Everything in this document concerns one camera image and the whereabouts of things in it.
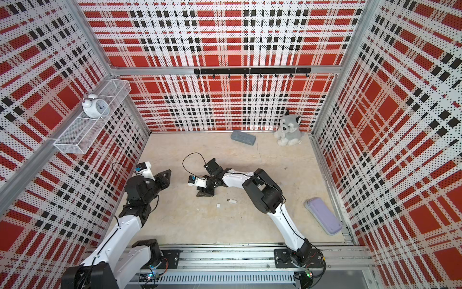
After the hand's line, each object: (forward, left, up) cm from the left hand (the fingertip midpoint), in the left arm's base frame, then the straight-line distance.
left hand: (173, 170), depth 84 cm
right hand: (-1, -11, -16) cm, 19 cm away
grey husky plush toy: (+29, -61, -4) cm, 67 cm away
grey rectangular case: (+33, -33, -13) cm, 49 cm away
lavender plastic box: (-13, -69, -12) cm, 71 cm away
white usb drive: (-9, -28, -16) cm, 33 cm away
